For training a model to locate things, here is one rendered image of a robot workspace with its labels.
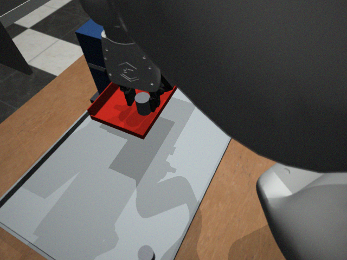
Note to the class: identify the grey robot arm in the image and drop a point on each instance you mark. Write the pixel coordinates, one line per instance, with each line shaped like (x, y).
(272, 75)

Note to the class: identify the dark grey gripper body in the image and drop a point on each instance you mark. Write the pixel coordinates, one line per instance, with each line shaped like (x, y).
(127, 65)

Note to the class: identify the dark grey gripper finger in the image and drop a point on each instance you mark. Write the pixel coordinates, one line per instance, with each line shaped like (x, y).
(154, 99)
(129, 93)

